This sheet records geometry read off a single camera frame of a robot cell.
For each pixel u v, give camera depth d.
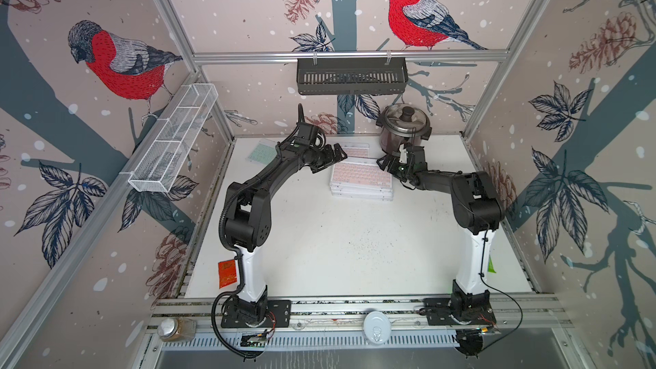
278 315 0.73
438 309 0.73
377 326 0.67
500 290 0.65
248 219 0.51
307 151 0.71
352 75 1.04
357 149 1.16
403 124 1.01
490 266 0.81
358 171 1.04
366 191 0.99
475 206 0.57
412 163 0.85
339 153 0.85
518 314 0.69
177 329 0.63
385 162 0.97
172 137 0.78
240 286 0.59
